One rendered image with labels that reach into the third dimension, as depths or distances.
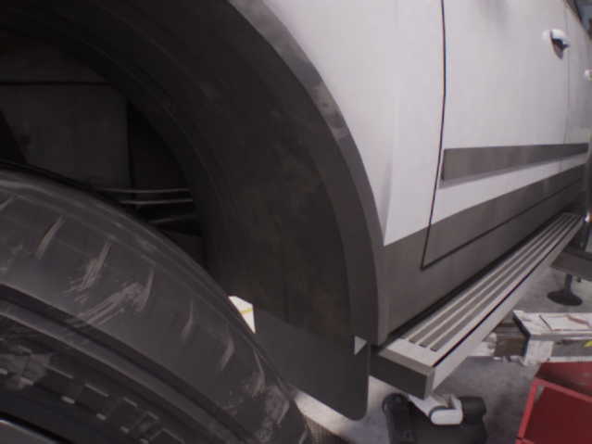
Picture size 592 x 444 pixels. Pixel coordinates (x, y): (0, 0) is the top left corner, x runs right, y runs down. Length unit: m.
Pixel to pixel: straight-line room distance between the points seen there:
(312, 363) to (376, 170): 0.36
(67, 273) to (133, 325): 0.05
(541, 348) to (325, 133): 0.93
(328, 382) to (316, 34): 0.53
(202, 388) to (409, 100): 0.40
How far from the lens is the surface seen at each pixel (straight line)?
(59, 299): 0.24
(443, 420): 2.82
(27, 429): 0.30
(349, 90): 0.45
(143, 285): 0.25
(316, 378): 0.72
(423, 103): 0.55
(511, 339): 1.15
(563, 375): 2.41
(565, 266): 1.98
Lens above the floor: 2.05
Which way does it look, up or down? 14 degrees down
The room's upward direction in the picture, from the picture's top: straight up
